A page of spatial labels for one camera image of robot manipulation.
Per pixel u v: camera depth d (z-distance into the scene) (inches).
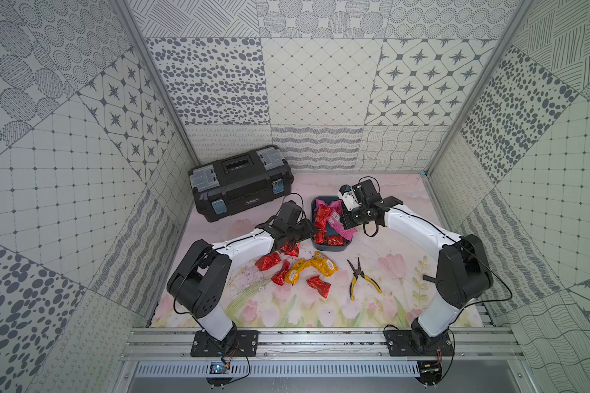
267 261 34.7
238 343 28.8
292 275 33.0
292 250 36.8
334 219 35.6
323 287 32.9
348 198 32.4
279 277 33.7
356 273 35.0
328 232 38.5
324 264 34.6
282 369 27.6
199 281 17.9
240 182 37.2
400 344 29.0
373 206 26.2
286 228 27.7
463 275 18.1
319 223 38.6
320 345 30.0
